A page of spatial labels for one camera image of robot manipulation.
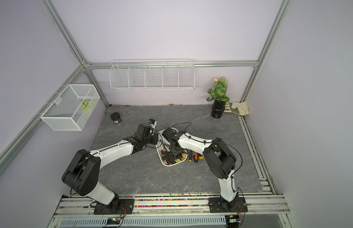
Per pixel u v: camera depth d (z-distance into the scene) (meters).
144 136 0.72
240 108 1.19
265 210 0.74
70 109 0.82
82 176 0.44
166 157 0.86
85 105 0.81
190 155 0.90
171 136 0.74
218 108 1.06
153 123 0.83
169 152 0.91
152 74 0.99
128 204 0.74
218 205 0.74
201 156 0.89
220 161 0.49
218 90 0.92
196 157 0.89
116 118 1.09
